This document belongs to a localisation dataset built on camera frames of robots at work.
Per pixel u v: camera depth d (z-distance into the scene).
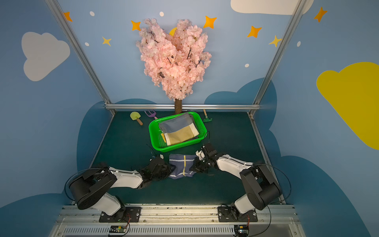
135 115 1.19
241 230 0.72
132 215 0.75
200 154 0.86
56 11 0.70
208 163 0.67
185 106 1.16
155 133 1.05
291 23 0.75
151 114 1.20
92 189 0.45
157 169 0.72
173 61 0.72
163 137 1.03
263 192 0.44
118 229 0.72
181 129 1.03
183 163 0.93
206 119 1.15
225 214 0.74
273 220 0.72
